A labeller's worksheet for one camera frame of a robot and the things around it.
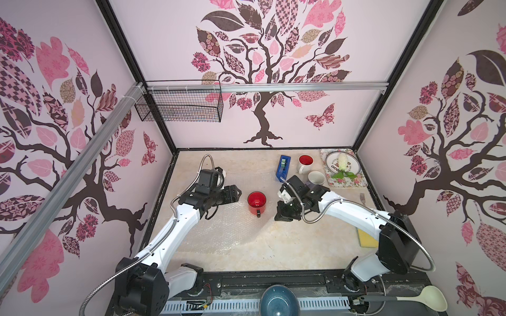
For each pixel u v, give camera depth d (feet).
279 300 2.29
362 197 3.27
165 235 1.47
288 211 2.34
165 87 2.95
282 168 3.42
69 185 1.72
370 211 1.58
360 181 3.43
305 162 3.54
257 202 3.12
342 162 3.56
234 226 2.87
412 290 2.38
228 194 2.32
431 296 2.30
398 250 1.41
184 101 3.11
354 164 3.62
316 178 3.23
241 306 2.29
